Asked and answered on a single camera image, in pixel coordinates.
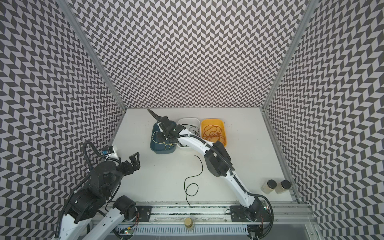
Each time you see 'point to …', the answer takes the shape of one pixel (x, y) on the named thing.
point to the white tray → (193, 125)
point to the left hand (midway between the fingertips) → (132, 156)
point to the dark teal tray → (159, 145)
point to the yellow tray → (219, 122)
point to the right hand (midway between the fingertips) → (161, 133)
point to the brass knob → (188, 222)
